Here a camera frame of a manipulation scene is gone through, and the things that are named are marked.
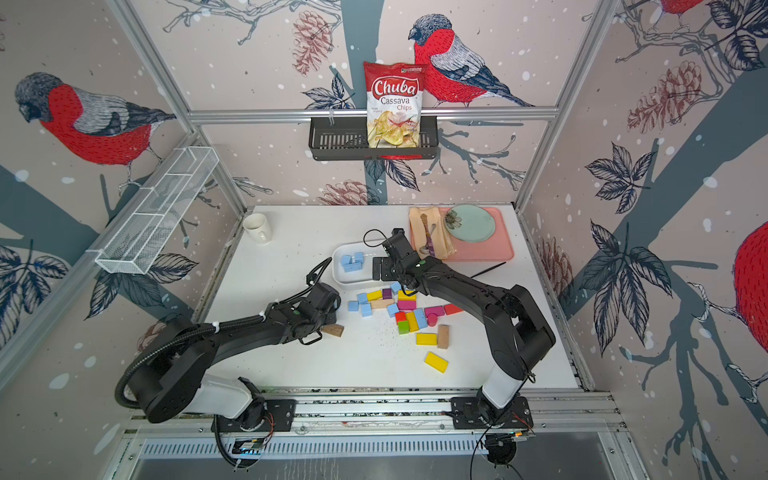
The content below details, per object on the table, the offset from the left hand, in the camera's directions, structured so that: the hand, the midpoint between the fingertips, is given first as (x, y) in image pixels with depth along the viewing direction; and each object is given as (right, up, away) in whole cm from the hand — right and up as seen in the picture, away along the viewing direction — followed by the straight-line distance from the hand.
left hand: (334, 303), depth 91 cm
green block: (+21, -6, -3) cm, 22 cm away
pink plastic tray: (+57, +17, +17) cm, 62 cm away
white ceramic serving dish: (+8, +7, +12) cm, 16 cm away
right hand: (+16, +12, 0) cm, 20 cm away
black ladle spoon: (+56, +11, +13) cm, 59 cm away
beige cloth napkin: (+36, +20, +20) cm, 46 cm away
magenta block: (+23, 0, +1) cm, 23 cm away
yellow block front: (+30, -14, -9) cm, 35 cm away
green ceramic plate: (+49, +26, +24) cm, 60 cm away
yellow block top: (+21, +6, -14) cm, 26 cm away
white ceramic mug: (-30, +24, +13) cm, 40 cm away
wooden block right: (+33, -8, -5) cm, 34 cm away
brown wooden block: (0, -7, -3) cm, 8 cm away
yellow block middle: (+28, -10, -3) cm, 30 cm away
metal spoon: (+32, +17, +16) cm, 39 cm away
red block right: (+37, -2, +2) cm, 37 cm away
